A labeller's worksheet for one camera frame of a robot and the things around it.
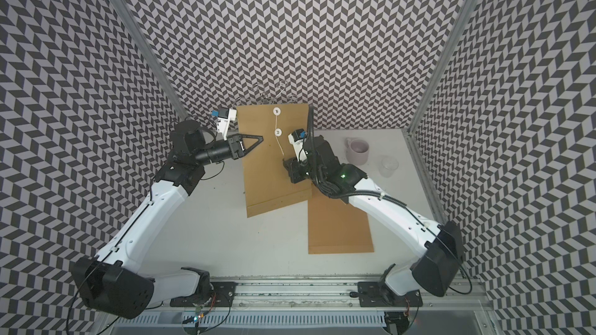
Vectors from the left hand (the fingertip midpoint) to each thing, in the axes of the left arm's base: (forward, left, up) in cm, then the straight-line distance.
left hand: (262, 142), depth 67 cm
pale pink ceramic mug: (+22, -35, -30) cm, 51 cm away
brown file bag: (-8, -1, -10) cm, 13 cm away
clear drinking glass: (+14, -47, -31) cm, 58 cm away
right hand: (-2, -7, -10) cm, 12 cm away
